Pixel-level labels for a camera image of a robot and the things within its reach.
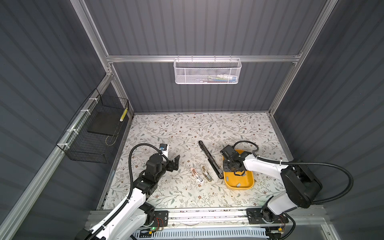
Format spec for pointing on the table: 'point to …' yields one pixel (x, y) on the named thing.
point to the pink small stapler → (198, 178)
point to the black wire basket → (92, 135)
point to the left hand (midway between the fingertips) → (171, 154)
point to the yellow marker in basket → (124, 114)
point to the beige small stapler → (207, 174)
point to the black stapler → (211, 160)
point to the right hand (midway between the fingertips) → (229, 167)
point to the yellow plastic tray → (233, 181)
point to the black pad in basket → (107, 123)
